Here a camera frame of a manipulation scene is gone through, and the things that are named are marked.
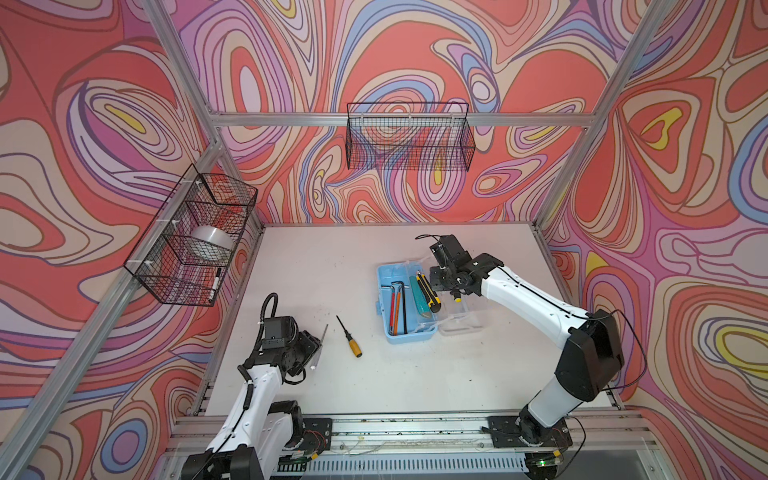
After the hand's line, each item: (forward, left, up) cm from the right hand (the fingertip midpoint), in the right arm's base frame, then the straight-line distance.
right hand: (442, 284), depth 86 cm
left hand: (-12, +37, -10) cm, 40 cm away
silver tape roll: (0, +58, +21) cm, 61 cm away
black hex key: (0, +11, -12) cm, 17 cm away
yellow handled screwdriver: (-12, +27, -13) cm, 32 cm away
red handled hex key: (0, +15, -13) cm, 20 cm away
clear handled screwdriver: (-15, +37, -12) cm, 42 cm away
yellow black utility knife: (-1, +3, -5) cm, 6 cm away
